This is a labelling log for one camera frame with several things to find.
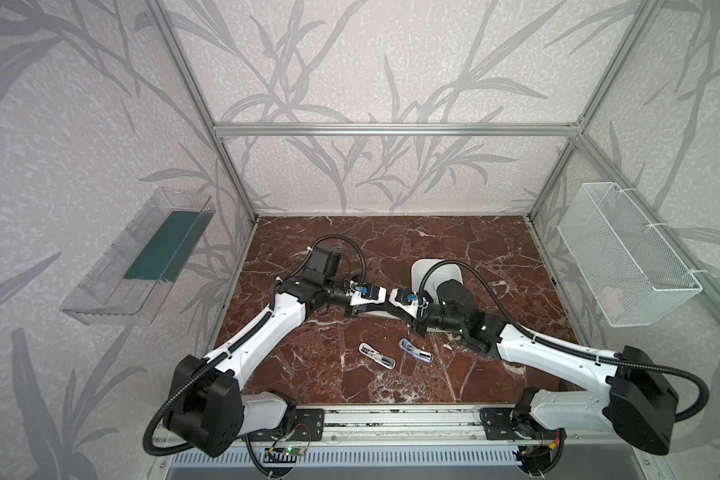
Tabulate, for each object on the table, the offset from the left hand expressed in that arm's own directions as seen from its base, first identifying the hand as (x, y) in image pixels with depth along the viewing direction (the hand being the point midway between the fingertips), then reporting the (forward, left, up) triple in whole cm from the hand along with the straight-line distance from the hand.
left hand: (388, 289), depth 74 cm
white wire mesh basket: (-1, -52, +12) cm, 53 cm away
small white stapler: (-10, +3, -22) cm, 24 cm away
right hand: (0, -1, -4) cm, 4 cm away
